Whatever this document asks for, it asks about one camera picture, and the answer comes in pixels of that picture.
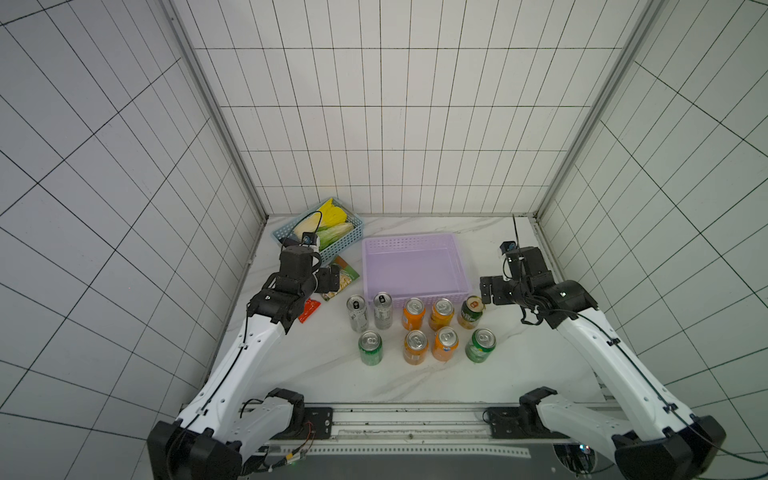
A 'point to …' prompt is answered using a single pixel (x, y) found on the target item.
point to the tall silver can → (383, 310)
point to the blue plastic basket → (285, 231)
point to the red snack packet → (310, 307)
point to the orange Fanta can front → (413, 313)
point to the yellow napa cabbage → (329, 214)
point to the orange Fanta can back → (445, 342)
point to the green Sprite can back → (483, 342)
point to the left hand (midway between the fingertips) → (317, 273)
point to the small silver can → (358, 313)
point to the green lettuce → (330, 233)
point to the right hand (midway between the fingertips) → (487, 282)
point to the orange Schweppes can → (441, 314)
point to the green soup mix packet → (347, 276)
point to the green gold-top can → (471, 311)
